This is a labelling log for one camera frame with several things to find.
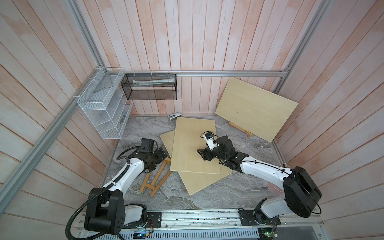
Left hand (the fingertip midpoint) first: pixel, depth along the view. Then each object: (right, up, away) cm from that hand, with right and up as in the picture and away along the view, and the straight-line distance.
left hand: (162, 159), depth 87 cm
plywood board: (+60, +29, +6) cm, 67 cm away
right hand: (+23, +8, -1) cm, 25 cm away
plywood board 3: (+19, -11, -7) cm, 23 cm away
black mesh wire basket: (-12, +49, +17) cm, 53 cm away
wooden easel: (-2, -14, -5) cm, 15 cm away
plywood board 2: (+14, +11, +11) cm, 21 cm away
